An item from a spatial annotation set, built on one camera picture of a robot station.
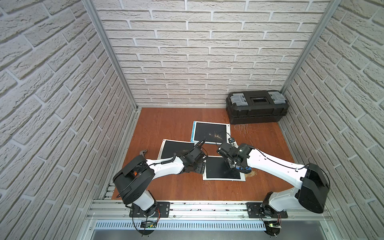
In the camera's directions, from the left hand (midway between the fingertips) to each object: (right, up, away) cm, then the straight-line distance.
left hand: (200, 165), depth 88 cm
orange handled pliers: (-36, +7, +4) cm, 37 cm away
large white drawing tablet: (-21, +9, +9) cm, 24 cm away
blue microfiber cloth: (+19, +7, -27) cm, 34 cm away
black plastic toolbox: (+37, +37, +9) cm, 53 cm away
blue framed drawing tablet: (+10, +18, +15) cm, 26 cm away
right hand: (+22, +6, -7) cm, 24 cm away
